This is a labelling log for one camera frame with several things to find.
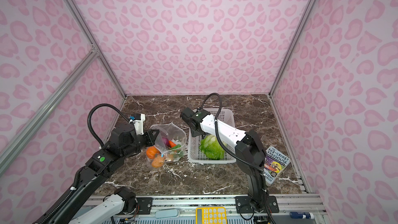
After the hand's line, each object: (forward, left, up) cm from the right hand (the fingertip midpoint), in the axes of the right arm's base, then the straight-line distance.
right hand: (205, 130), depth 87 cm
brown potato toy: (-15, +25, -8) cm, 30 cm away
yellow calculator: (-38, -4, -10) cm, 40 cm away
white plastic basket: (-11, +5, -11) cm, 16 cm away
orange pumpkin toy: (-11, +28, -4) cm, 31 cm away
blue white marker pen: (-37, -45, -10) cm, 59 cm away
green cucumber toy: (-9, +15, -3) cm, 17 cm away
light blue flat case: (-38, +16, -8) cm, 42 cm away
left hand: (-9, +20, +15) cm, 26 cm away
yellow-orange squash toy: (-13, +18, -6) cm, 23 cm away
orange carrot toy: (-6, +19, -6) cm, 21 cm away
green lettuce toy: (-9, -3, -2) cm, 10 cm away
